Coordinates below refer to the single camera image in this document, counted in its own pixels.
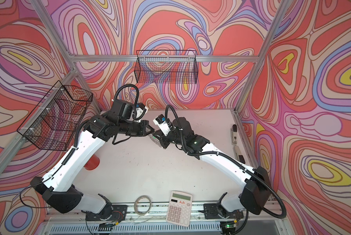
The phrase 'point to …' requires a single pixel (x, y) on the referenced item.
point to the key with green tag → (154, 137)
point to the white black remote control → (235, 135)
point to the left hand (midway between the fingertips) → (157, 130)
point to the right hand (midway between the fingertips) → (156, 137)
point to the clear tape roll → (136, 205)
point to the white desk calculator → (179, 207)
